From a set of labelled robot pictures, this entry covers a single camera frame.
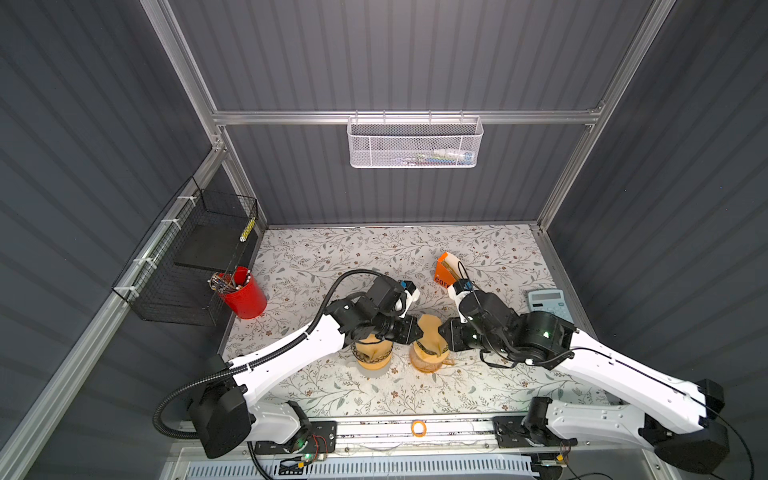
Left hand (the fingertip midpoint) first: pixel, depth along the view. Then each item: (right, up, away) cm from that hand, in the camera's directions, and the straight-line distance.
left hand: (424, 335), depth 73 cm
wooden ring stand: (+2, -7, +4) cm, 8 cm away
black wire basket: (-60, +25, +7) cm, 65 cm away
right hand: (+3, +2, -5) cm, 6 cm away
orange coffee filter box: (+10, +15, +22) cm, 29 cm away
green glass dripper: (0, -4, -1) cm, 4 cm away
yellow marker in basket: (-48, +27, +9) cm, 56 cm away
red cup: (-51, +9, +11) cm, 53 cm away
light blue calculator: (+44, +5, +23) cm, 50 cm away
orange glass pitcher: (+2, -12, +11) cm, 17 cm away
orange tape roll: (0, -24, +1) cm, 24 cm away
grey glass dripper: (-15, -5, -1) cm, 16 cm away
